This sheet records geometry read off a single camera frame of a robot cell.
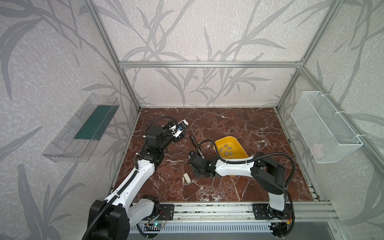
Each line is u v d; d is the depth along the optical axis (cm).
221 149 96
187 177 82
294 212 72
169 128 68
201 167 67
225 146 99
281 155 47
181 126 63
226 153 94
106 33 80
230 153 94
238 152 93
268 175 47
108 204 40
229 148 98
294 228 69
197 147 96
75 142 64
